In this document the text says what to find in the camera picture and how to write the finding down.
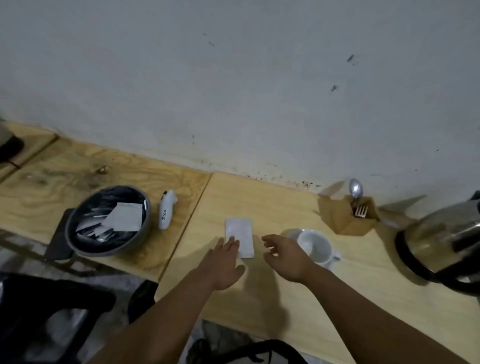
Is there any person's left hand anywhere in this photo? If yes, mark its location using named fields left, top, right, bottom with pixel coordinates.
left=195, top=235, right=247, bottom=292

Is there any person's right hand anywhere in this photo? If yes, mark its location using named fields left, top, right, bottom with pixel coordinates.
left=261, top=234, right=320, bottom=284

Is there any white cup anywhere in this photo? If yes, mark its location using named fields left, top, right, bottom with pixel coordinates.
left=296, top=229, right=342, bottom=265

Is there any white sachet packet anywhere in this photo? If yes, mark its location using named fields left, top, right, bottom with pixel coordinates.
left=224, top=218, right=255, bottom=260

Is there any steel electric kettle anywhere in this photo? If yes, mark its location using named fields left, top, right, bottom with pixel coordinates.
left=394, top=190, right=480, bottom=297

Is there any person's left forearm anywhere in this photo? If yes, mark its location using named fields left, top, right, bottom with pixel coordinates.
left=88, top=268, right=222, bottom=364

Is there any person's right forearm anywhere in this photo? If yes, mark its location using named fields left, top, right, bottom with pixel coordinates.
left=299, top=262, right=470, bottom=364

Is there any person's black printed clothing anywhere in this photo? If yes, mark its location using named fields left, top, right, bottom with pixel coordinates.
left=186, top=338, right=309, bottom=364

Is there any wooden cutlery holder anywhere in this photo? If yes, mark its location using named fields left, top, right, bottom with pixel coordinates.
left=317, top=194, right=380, bottom=236

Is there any white handheld controller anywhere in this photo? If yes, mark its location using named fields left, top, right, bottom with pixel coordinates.
left=157, top=189, right=178, bottom=230

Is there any black stool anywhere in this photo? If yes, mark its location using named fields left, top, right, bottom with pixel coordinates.
left=127, top=279, right=160, bottom=325

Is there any grey round bowl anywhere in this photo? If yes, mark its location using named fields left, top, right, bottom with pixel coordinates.
left=64, top=184, right=153, bottom=259

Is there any metal spoon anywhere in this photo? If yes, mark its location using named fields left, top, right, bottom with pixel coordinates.
left=348, top=178, right=364, bottom=211

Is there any black flat tray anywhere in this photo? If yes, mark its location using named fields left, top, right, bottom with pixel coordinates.
left=43, top=208, right=97, bottom=263

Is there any black chair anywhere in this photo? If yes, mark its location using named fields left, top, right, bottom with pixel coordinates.
left=0, top=271, right=117, bottom=364

